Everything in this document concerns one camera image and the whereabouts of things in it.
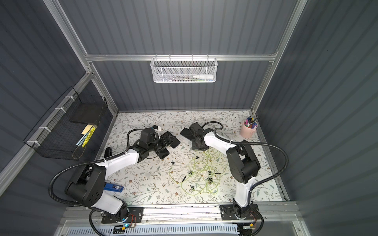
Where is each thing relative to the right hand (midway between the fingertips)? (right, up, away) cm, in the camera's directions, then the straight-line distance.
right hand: (199, 146), depth 94 cm
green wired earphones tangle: (+1, -16, -7) cm, 17 cm away
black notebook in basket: (-63, +22, -10) cm, 68 cm away
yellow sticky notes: (-59, +12, -18) cm, 63 cm away
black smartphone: (-24, -5, +3) cm, 25 cm away
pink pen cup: (+33, +12, +3) cm, 35 cm away
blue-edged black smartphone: (-18, +6, -14) cm, 23 cm away
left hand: (-14, +4, -8) cm, 17 cm away
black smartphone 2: (-8, +8, +15) cm, 18 cm away
